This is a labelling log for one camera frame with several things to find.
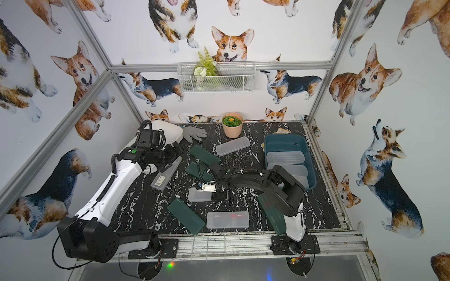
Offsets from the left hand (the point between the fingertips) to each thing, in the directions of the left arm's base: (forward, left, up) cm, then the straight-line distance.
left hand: (183, 152), depth 80 cm
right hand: (-11, -12, -19) cm, 25 cm away
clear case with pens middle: (-13, -4, -18) cm, 23 cm away
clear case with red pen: (-24, -20, -20) cm, 37 cm away
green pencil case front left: (-22, 0, -21) cm, 30 cm away
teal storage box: (+18, -58, -18) cm, 64 cm away
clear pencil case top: (+20, -23, -22) cm, 37 cm away
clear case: (-4, +15, -20) cm, 25 cm away
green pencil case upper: (+12, -6, -22) cm, 25 cm away
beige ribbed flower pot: (+28, -22, -11) cm, 38 cm away
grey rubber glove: (+28, +5, -18) cm, 34 cm away
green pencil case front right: (-24, -42, -20) cm, 52 cm away
